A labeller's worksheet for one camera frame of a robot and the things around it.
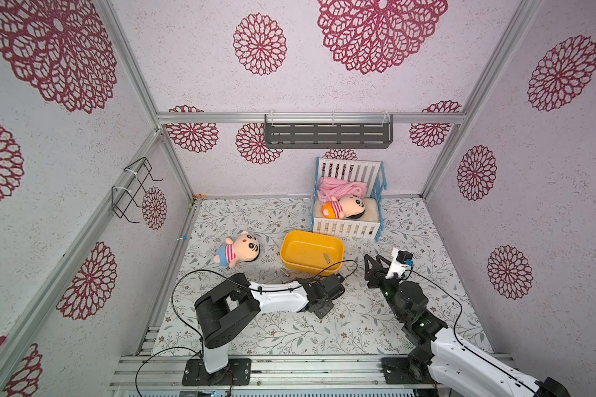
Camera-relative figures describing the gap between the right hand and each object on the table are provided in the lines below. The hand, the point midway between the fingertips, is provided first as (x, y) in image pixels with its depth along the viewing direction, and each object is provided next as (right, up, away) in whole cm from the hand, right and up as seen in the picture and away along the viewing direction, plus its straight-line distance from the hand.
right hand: (372, 257), depth 80 cm
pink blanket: (-9, +27, +32) cm, 43 cm away
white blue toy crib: (+5, +11, +21) cm, 24 cm away
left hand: (-17, -17, +9) cm, 25 cm away
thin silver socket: (-12, -3, +18) cm, 22 cm away
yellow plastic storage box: (-19, -1, +21) cm, 28 cm away
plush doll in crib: (-3, +18, +21) cm, 27 cm away
